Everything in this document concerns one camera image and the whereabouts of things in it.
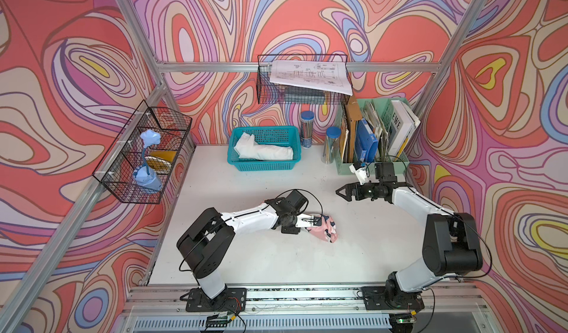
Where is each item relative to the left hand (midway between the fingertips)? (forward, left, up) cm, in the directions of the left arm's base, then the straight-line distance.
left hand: (298, 219), depth 89 cm
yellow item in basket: (+6, +46, +30) cm, 55 cm away
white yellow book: (+33, -46, +23) cm, 61 cm away
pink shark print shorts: (-7, -10, +4) cm, 13 cm away
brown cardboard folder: (+31, -22, +30) cm, 48 cm away
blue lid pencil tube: (+45, -6, +10) cm, 47 cm away
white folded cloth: (+37, +24, +5) cm, 44 cm away
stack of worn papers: (+42, -34, +23) cm, 58 cm away
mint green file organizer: (+50, -43, +20) cm, 69 cm away
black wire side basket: (+6, +52, +31) cm, 60 cm away
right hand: (+9, -20, +5) cm, 23 cm away
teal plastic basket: (+49, +16, +2) cm, 51 cm away
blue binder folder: (+30, -31, +16) cm, 45 cm away
